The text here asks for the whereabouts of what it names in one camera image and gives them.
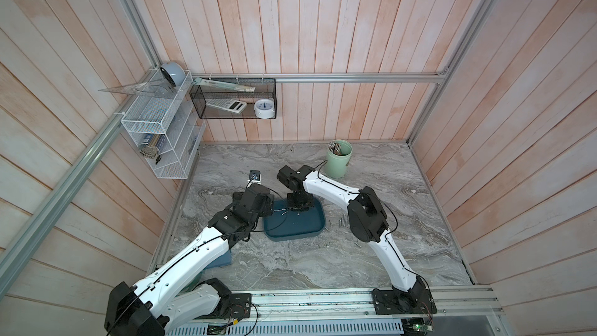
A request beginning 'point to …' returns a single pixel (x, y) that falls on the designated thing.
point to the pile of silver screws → (284, 212)
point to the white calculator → (228, 104)
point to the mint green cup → (338, 155)
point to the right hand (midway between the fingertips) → (296, 209)
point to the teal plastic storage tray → (285, 224)
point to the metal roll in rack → (152, 142)
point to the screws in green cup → (335, 148)
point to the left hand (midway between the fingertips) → (256, 198)
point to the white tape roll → (264, 109)
